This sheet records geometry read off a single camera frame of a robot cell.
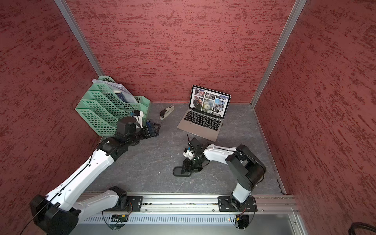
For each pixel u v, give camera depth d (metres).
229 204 0.74
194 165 0.76
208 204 0.76
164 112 1.10
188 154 0.83
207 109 1.11
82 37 0.82
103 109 0.92
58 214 0.37
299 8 0.71
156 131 0.71
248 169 0.46
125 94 1.03
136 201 0.74
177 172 0.84
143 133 0.66
